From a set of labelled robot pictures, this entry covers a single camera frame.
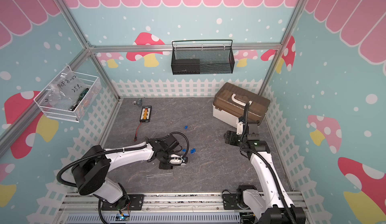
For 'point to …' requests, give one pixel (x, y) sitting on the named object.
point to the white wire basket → (68, 110)
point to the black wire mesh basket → (202, 61)
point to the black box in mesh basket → (184, 67)
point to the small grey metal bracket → (138, 102)
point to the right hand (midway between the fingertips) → (230, 135)
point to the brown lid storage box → (229, 102)
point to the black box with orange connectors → (146, 114)
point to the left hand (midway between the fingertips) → (170, 163)
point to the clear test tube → (153, 175)
